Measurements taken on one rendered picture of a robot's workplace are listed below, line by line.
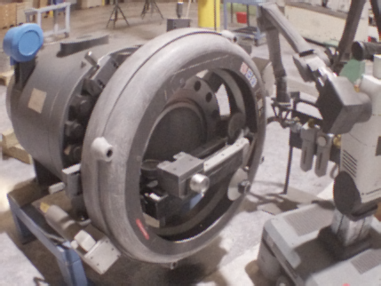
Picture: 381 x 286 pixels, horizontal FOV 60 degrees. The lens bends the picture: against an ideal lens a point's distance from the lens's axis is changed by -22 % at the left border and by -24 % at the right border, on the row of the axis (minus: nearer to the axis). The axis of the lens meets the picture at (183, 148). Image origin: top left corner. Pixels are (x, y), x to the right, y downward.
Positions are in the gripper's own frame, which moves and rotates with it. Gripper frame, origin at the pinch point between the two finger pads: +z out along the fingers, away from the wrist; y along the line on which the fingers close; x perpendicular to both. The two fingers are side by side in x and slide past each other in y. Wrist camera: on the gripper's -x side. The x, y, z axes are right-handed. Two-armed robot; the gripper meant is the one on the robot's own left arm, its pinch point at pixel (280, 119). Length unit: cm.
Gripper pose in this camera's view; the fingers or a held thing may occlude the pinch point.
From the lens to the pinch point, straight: 186.7
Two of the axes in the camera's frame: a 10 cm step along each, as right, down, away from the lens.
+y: -3.4, -4.1, 8.5
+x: -9.4, 1.5, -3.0
